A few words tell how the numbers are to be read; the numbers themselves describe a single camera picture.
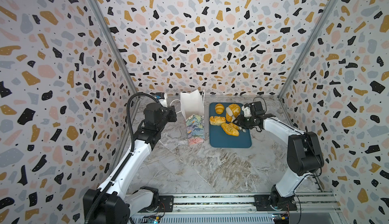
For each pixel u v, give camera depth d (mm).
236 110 1021
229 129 975
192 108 942
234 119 939
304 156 486
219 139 975
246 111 879
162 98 650
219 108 1097
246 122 834
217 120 1024
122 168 437
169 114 684
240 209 732
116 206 369
